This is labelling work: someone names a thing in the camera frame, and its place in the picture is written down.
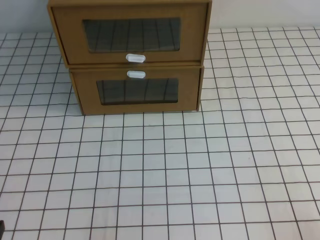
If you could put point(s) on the white drawer handle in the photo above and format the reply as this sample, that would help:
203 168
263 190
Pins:
135 58
134 74

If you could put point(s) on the brown shoebox drawer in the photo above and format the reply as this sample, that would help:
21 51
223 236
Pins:
130 35
164 89

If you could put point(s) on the white grid tablecloth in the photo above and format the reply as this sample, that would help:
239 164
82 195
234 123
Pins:
245 166

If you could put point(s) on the upper brown shoebox shell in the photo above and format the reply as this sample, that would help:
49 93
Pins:
208 25

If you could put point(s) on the black object at edge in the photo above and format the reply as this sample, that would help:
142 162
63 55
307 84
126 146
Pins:
2 226

